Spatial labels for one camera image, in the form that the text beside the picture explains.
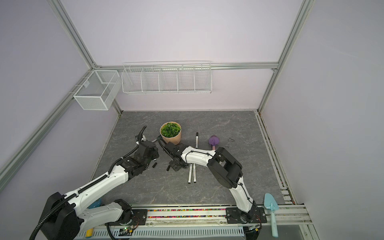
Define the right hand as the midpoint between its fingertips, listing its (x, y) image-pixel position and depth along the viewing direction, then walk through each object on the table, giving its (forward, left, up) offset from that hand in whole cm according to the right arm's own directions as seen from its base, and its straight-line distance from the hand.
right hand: (178, 165), depth 92 cm
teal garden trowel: (-22, -50, +2) cm, 54 cm away
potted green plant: (+17, +5, +12) cm, 21 cm away
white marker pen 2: (-6, -8, +1) cm, 10 cm away
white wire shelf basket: (+46, +8, +32) cm, 57 cm away
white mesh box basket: (+39, +52, +28) cm, 71 cm away
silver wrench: (+17, +18, +2) cm, 25 cm away
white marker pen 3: (-7, -11, +1) cm, 13 cm away
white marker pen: (+18, -12, +1) cm, 21 cm away
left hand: (+3, +12, +14) cm, 18 cm away
